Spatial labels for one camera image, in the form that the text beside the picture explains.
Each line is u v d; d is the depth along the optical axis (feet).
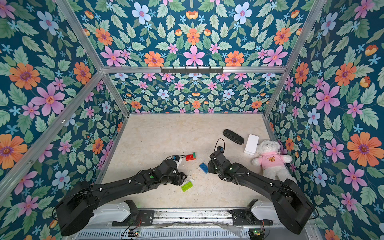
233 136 3.33
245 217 2.14
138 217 2.22
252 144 3.17
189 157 3.05
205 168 2.96
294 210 1.35
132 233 2.36
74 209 1.35
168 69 3.01
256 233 2.35
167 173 2.16
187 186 2.75
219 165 2.13
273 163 2.76
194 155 3.06
